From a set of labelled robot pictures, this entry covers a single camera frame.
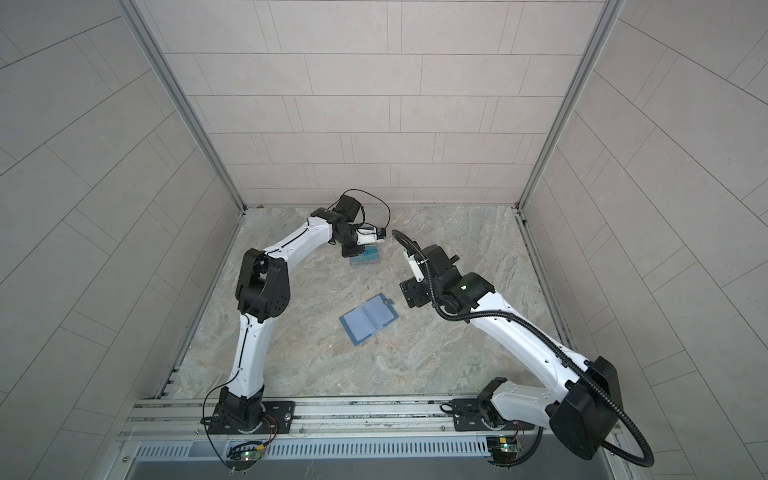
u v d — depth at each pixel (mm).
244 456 651
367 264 991
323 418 723
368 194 825
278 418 704
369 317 868
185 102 868
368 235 867
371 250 994
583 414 368
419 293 672
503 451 676
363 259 986
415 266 608
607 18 712
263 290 611
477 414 644
